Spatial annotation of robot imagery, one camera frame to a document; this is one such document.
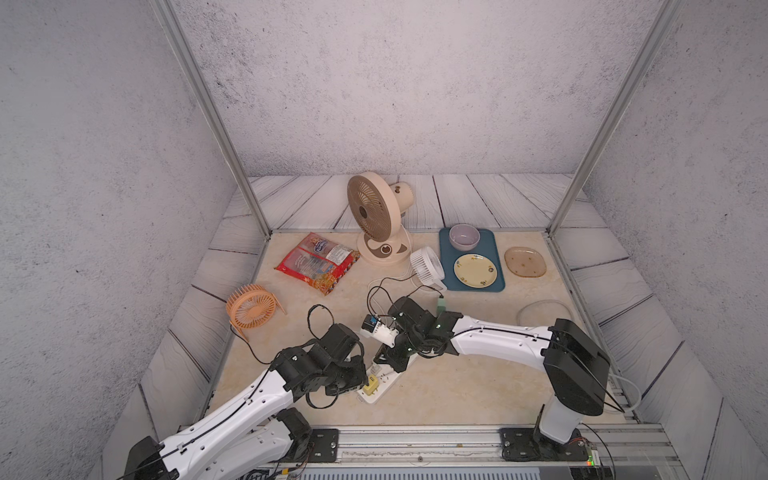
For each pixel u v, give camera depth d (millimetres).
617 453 733
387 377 810
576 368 472
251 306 874
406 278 1048
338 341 590
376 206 927
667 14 702
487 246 1142
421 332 635
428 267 959
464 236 1152
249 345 910
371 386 766
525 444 726
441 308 958
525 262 1111
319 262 1063
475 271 1084
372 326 698
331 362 575
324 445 727
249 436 567
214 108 869
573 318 961
